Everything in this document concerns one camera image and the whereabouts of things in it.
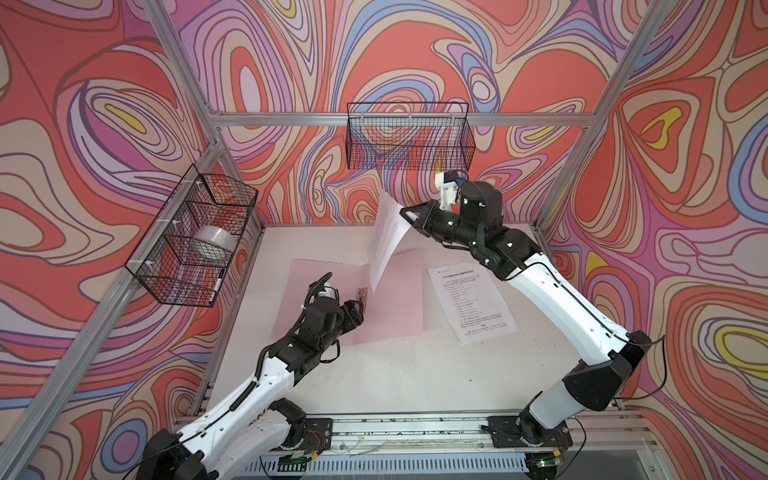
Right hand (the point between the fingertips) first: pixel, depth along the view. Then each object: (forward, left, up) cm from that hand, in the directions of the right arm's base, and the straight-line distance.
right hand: (400, 219), depth 66 cm
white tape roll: (+2, +46, -7) cm, 47 cm away
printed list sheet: (+2, -27, -41) cm, 49 cm away
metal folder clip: (+4, +12, -38) cm, 40 cm away
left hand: (-8, +11, -25) cm, 28 cm away
